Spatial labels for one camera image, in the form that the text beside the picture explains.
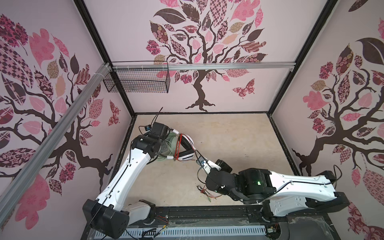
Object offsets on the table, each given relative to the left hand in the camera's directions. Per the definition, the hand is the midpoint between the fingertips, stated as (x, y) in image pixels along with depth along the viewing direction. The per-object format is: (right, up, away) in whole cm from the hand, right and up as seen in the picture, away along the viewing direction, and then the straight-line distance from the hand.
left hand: (158, 149), depth 76 cm
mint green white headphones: (+3, -1, +17) cm, 17 cm away
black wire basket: (-29, +51, +46) cm, 75 cm away
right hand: (+25, -3, -14) cm, 29 cm away
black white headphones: (+15, +4, 0) cm, 16 cm away
